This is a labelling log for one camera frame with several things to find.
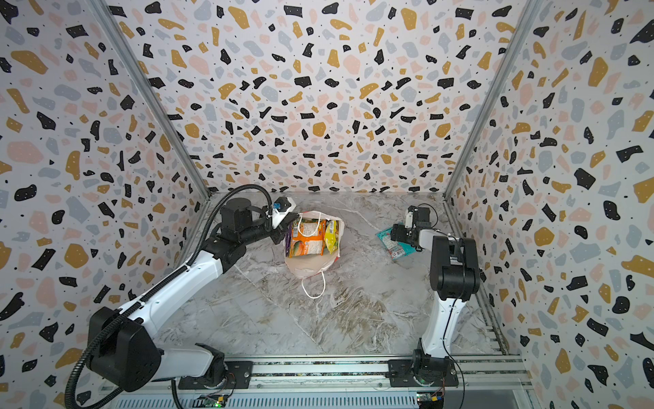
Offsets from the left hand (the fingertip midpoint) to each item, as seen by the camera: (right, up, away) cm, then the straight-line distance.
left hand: (298, 213), depth 77 cm
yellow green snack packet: (+9, -8, +15) cm, 19 cm away
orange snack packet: (+1, -8, +14) cm, 16 cm away
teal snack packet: (+35, -14, +23) cm, 44 cm away
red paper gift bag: (+2, -18, +8) cm, 20 cm away
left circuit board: (-23, -52, -7) cm, 57 cm away
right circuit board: (+38, -52, -5) cm, 65 cm away
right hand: (+38, -7, +29) cm, 48 cm away
